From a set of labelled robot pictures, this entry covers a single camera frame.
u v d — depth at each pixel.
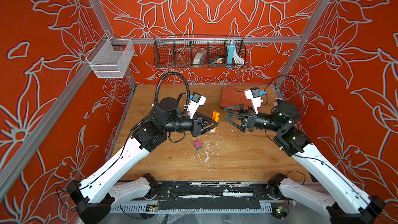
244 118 0.48
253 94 0.50
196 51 1.00
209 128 0.54
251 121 0.48
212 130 0.93
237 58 0.92
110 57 0.93
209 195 0.73
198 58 0.91
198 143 0.90
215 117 0.54
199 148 0.87
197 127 0.49
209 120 0.55
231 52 0.86
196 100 0.51
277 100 1.09
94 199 0.37
